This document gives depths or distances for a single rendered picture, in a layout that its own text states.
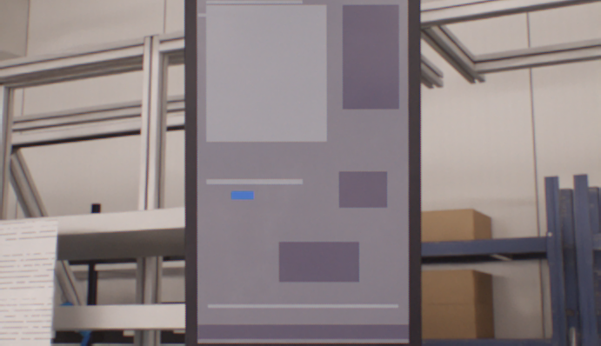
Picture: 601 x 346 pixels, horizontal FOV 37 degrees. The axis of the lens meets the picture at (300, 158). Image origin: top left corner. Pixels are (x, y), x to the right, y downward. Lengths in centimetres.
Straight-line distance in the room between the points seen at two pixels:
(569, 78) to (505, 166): 55
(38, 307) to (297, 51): 70
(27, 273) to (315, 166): 67
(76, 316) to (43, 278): 12
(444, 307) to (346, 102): 324
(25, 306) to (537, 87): 363
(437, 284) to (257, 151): 325
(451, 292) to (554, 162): 92
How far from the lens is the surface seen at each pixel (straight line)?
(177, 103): 281
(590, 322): 416
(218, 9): 115
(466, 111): 492
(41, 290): 160
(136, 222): 162
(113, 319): 164
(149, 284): 217
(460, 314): 430
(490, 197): 480
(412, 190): 113
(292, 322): 114
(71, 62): 243
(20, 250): 164
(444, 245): 431
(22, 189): 270
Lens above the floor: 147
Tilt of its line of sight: 11 degrees up
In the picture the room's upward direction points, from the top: straight up
